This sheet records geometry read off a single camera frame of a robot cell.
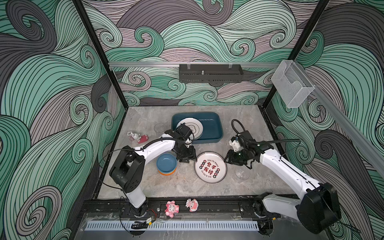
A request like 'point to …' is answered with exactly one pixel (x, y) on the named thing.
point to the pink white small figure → (193, 205)
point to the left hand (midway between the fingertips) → (195, 160)
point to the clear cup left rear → (159, 127)
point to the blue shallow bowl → (166, 162)
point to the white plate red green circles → (210, 167)
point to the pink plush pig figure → (171, 208)
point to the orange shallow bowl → (166, 174)
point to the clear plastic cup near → (242, 174)
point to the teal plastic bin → (212, 122)
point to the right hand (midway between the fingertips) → (226, 161)
